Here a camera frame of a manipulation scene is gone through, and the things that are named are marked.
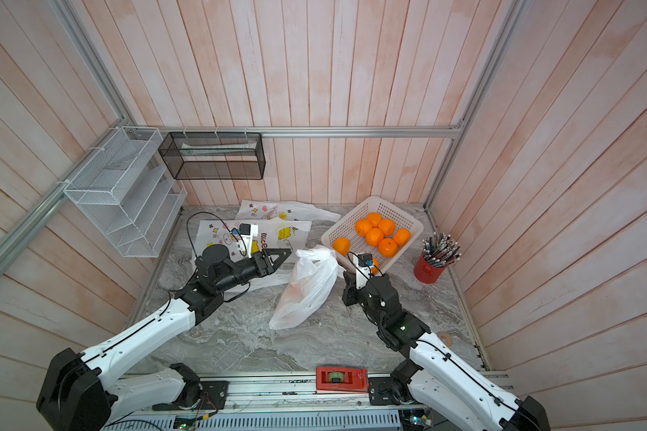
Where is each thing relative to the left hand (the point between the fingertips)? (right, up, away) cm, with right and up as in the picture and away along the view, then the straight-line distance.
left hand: (288, 257), depth 72 cm
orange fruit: (+32, +13, +39) cm, 52 cm away
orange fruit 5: (+41, +5, +29) cm, 50 cm away
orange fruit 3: (+26, +9, +33) cm, 43 cm away
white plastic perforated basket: (+20, +8, +34) cm, 40 cm away
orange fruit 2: (+36, +9, +34) cm, 50 cm away
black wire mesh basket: (-33, +38, +33) cm, 60 cm away
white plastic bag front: (+8, -4, +2) cm, 9 cm away
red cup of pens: (+48, +1, +13) cm, 50 cm away
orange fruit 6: (+35, +1, +29) cm, 45 cm away
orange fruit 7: (+17, +2, +27) cm, 32 cm away
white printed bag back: (-20, +17, +46) cm, 53 cm away
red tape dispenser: (+15, -33, 0) cm, 36 cm away
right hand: (+16, -5, +6) cm, 18 cm away
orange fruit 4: (+30, +5, +31) cm, 43 cm away
